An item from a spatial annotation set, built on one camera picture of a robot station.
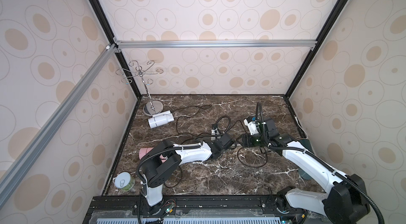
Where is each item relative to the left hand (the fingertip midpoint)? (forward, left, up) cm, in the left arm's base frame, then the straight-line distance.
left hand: (224, 142), depth 89 cm
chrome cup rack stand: (+29, +49, -3) cm, 56 cm away
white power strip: (-1, +6, +14) cm, 15 cm away
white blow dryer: (+16, +40, -1) cm, 43 cm away
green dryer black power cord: (-1, -15, -4) cm, 16 cm away
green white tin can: (-21, +49, 0) cm, 54 cm away
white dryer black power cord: (+23, +21, -6) cm, 32 cm away
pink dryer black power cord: (+2, +24, -6) cm, 25 cm away
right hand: (-1, -11, +7) cm, 13 cm away
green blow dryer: (0, -47, 0) cm, 47 cm away
